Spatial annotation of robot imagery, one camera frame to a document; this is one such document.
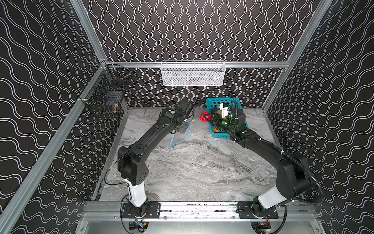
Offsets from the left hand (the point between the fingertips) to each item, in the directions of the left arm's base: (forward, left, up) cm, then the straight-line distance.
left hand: (183, 125), depth 82 cm
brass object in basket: (+5, +38, +9) cm, 39 cm away
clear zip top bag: (+9, +5, -23) cm, 25 cm away
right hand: (+4, -12, +3) cm, 13 cm away
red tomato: (+2, -11, +4) cm, 12 cm away
